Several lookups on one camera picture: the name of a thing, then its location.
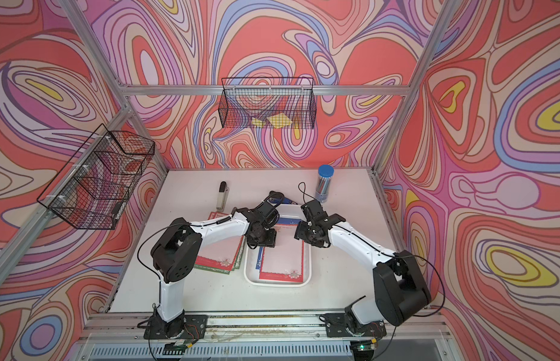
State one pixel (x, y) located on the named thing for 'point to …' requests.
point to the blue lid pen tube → (325, 173)
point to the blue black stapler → (276, 198)
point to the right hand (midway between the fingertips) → (303, 241)
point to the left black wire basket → (93, 187)
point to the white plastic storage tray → (290, 213)
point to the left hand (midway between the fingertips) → (274, 245)
